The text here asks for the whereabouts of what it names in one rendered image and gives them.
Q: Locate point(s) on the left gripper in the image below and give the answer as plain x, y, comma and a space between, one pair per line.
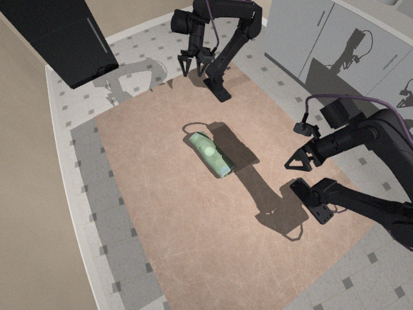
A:
321, 149

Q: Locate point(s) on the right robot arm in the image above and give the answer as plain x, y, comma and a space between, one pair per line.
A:
181, 23

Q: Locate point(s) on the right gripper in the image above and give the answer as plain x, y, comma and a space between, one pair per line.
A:
195, 44

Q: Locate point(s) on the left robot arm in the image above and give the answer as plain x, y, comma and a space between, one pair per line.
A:
382, 133

